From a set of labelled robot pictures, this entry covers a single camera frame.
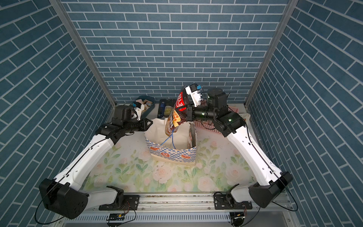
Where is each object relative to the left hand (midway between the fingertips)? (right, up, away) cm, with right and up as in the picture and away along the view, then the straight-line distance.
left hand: (155, 122), depth 77 cm
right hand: (+14, +6, -16) cm, 22 cm away
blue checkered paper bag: (+11, -13, -7) cm, 19 cm away
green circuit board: (-19, -49, -5) cm, 53 cm away
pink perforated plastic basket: (+34, -2, +26) cm, 43 cm away
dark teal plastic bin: (-17, +19, +42) cm, 49 cm away
